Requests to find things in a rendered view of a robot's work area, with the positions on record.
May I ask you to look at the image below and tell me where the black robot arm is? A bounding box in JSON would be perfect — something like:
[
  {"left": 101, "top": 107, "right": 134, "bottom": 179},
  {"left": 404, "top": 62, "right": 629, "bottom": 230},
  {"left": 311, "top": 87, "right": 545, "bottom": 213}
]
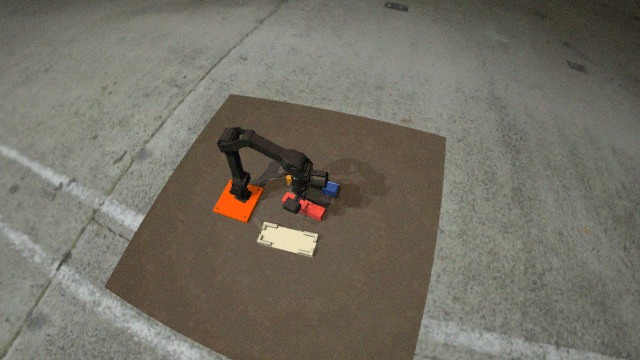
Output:
[{"left": 217, "top": 126, "right": 329, "bottom": 204}]

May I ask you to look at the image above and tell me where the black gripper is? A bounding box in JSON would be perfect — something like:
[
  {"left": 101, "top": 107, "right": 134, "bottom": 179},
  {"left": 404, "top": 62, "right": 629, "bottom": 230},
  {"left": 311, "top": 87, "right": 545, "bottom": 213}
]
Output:
[{"left": 282, "top": 181, "right": 308, "bottom": 214}]

